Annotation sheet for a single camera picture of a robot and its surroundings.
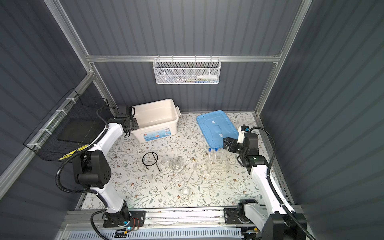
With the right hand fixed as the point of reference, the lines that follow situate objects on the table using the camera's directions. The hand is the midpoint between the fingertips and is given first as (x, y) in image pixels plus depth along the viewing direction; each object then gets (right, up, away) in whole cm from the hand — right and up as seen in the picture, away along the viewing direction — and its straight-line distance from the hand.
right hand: (233, 141), depth 82 cm
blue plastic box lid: (-5, +8, +30) cm, 31 cm away
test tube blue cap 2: (-13, -4, -1) cm, 14 cm away
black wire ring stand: (-44, -10, +3) cm, 45 cm away
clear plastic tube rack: (-7, -14, +11) cm, 19 cm away
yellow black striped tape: (-76, -4, -16) cm, 78 cm away
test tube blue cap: (-10, -4, -1) cm, 11 cm away
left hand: (-61, +9, +10) cm, 63 cm away
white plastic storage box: (-51, +13, +34) cm, 63 cm away
